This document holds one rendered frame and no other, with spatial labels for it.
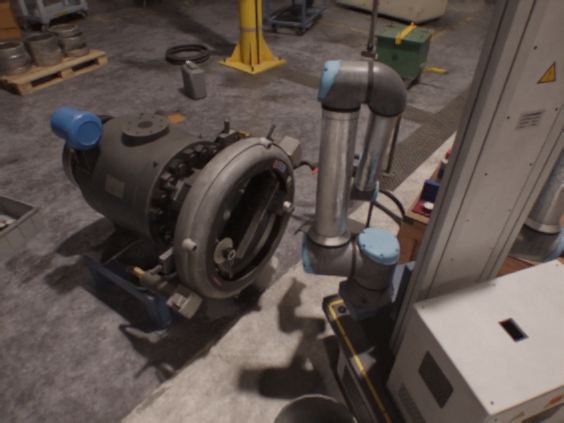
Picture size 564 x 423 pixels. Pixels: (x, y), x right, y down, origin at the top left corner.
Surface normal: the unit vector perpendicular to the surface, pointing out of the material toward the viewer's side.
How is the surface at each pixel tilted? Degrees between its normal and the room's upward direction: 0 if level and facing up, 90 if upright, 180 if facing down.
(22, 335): 0
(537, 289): 0
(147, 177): 42
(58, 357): 0
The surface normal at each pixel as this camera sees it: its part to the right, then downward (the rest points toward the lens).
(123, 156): -0.32, -0.33
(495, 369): 0.00, -0.77
